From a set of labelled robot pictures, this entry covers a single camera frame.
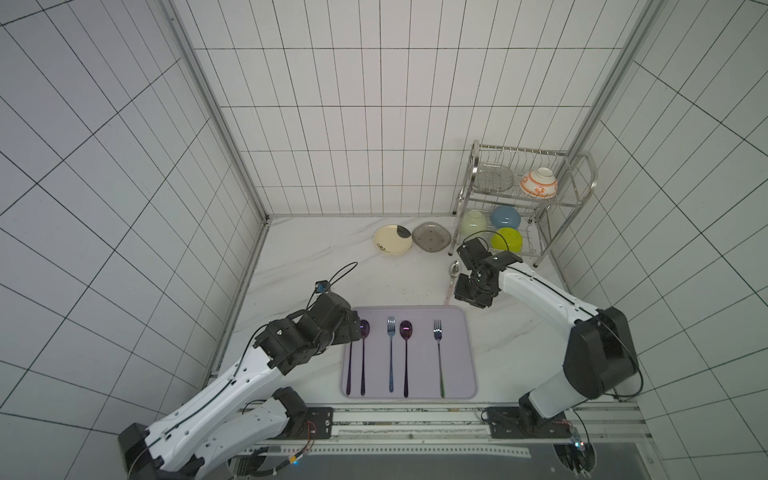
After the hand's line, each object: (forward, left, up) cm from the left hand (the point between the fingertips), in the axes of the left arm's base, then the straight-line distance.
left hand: (337, 330), depth 75 cm
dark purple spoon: (+5, -18, -13) cm, 23 cm away
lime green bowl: (+37, -57, -6) cm, 68 cm away
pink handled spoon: (+27, -36, -12) cm, 47 cm away
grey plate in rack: (+46, -47, +13) cm, 67 cm away
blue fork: (+6, -14, -13) cm, 20 cm away
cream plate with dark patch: (+42, -15, -13) cm, 46 cm away
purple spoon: (+5, -6, -13) cm, 15 cm away
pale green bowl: (+43, -44, -5) cm, 62 cm away
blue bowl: (+47, -57, -6) cm, 74 cm away
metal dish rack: (+34, -50, +14) cm, 63 cm away
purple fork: (-9, -2, -14) cm, 16 cm away
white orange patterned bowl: (+38, -58, +17) cm, 71 cm away
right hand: (+13, -32, -6) cm, 35 cm away
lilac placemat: (0, -20, -16) cm, 25 cm away
